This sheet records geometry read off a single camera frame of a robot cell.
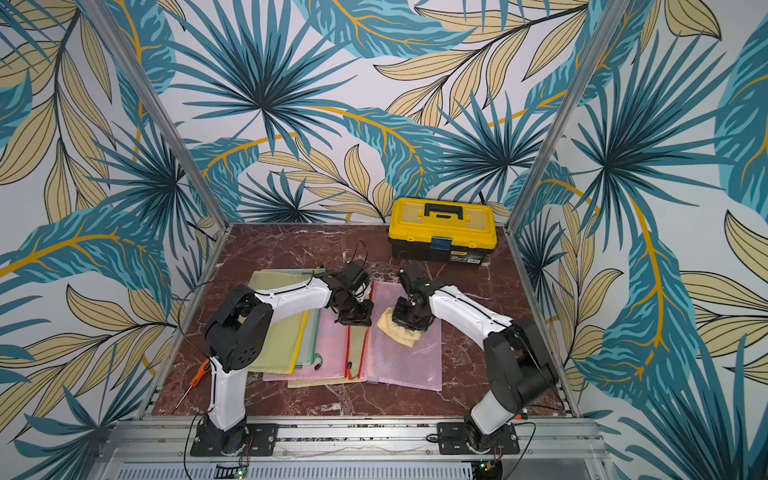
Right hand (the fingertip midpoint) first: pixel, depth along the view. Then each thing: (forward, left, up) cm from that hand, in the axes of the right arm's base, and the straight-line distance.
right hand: (398, 321), depth 88 cm
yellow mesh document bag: (-4, +12, -5) cm, 14 cm away
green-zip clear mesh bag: (-6, +27, -5) cm, 28 cm away
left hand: (+1, +8, -3) cm, 9 cm away
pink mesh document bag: (-9, +3, -5) cm, 11 cm away
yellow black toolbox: (+28, -16, +9) cm, 34 cm away
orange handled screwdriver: (-11, +54, -3) cm, 56 cm away
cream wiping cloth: (-3, +1, +1) cm, 4 cm away
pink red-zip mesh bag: (-9, +20, -5) cm, 22 cm away
